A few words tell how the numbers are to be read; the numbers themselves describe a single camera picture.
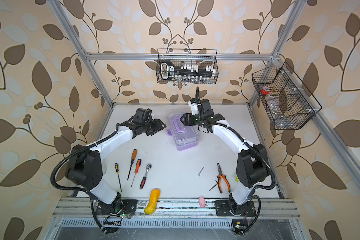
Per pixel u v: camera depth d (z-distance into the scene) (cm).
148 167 87
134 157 91
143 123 71
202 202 75
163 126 84
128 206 76
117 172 86
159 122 81
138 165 88
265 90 81
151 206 72
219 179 83
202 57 91
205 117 65
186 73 85
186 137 91
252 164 46
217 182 82
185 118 76
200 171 87
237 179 82
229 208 65
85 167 46
